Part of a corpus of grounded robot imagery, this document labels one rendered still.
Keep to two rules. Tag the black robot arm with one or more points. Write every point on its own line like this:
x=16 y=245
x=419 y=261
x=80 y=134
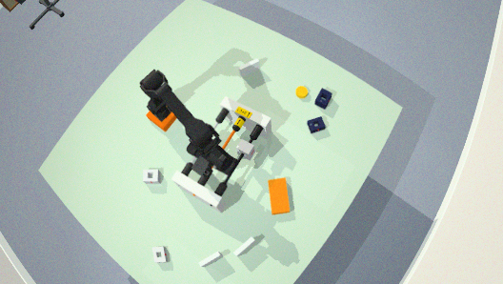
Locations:
x=163 y=102

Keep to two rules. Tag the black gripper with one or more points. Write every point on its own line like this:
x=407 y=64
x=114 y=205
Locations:
x=192 y=151

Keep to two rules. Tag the yellow round disc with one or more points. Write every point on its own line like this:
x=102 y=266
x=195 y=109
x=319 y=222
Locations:
x=301 y=92

